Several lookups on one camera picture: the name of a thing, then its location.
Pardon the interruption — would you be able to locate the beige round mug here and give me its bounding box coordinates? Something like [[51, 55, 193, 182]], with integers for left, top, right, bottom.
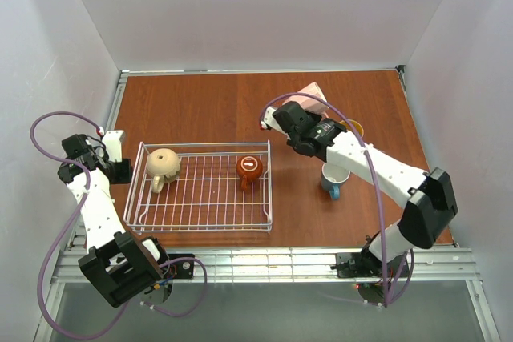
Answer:
[[146, 148, 181, 194]]

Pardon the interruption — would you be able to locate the brown glazed mug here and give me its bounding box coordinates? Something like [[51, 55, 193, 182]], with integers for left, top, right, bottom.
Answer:
[[236, 155, 263, 191]]

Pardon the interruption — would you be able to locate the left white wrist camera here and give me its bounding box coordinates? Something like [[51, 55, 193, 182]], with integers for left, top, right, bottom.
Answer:
[[101, 130, 126, 163]]

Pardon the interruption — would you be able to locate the pink faceted mug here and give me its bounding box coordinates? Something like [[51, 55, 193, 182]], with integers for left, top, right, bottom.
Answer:
[[280, 81, 330, 115]]

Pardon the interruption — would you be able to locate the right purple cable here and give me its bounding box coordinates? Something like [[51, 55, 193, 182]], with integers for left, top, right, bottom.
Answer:
[[260, 91, 414, 309]]

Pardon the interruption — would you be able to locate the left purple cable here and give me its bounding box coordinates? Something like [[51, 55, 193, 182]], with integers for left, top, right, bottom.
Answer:
[[30, 111, 208, 339]]

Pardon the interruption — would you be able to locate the blue square mug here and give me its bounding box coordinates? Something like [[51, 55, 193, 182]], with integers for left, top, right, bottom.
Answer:
[[321, 163, 350, 200]]

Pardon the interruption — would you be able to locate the aluminium front rail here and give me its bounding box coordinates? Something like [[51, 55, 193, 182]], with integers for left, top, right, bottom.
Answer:
[[50, 246, 482, 285]]

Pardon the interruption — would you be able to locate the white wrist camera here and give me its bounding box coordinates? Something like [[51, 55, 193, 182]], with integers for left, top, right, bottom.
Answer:
[[101, 130, 126, 163], [260, 106, 280, 131]]

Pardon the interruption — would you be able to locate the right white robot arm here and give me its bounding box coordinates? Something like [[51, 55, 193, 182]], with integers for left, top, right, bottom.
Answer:
[[262, 102, 458, 263]]

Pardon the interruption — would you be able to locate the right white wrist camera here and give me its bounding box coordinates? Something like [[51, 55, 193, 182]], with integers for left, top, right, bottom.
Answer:
[[260, 106, 280, 131]]

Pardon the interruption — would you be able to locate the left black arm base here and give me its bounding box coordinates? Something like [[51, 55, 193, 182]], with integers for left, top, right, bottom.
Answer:
[[157, 253, 196, 281]]

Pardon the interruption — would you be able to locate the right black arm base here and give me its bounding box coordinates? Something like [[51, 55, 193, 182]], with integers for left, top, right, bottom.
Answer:
[[330, 252, 410, 279]]

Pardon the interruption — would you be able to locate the purple cable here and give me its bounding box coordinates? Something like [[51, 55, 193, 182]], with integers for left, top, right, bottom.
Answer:
[[30, 111, 208, 339], [260, 91, 414, 309]]

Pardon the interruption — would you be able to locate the white wire dish rack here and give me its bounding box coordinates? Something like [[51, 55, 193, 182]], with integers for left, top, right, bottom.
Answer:
[[123, 142, 273, 233]]

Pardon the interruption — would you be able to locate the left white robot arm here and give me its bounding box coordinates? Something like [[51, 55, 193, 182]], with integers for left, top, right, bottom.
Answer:
[[58, 130, 168, 308]]

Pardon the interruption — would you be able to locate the tall blue patterned mug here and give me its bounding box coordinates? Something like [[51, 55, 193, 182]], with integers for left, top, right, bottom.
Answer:
[[339, 119, 364, 137]]

